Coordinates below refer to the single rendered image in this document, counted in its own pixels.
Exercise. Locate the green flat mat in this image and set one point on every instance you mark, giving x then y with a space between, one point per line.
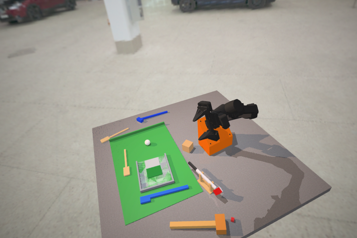
161 142

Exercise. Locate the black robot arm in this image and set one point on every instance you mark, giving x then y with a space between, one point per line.
232 110

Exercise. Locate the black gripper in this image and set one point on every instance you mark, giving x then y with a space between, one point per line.
205 108

